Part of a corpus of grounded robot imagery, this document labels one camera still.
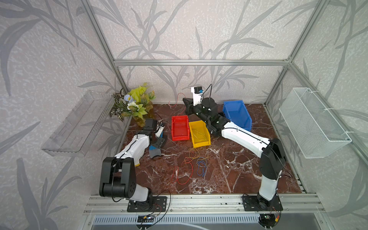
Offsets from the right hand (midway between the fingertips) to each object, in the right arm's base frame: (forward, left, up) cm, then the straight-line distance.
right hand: (183, 98), depth 76 cm
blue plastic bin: (+19, -42, -36) cm, 58 cm away
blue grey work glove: (-16, +19, -31) cm, 40 cm away
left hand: (-8, +19, -27) cm, 34 cm away
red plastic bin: (+4, +5, -34) cm, 35 cm away
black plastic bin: (+11, -27, -29) cm, 41 cm away
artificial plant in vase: (+9, +31, -13) cm, 35 cm away
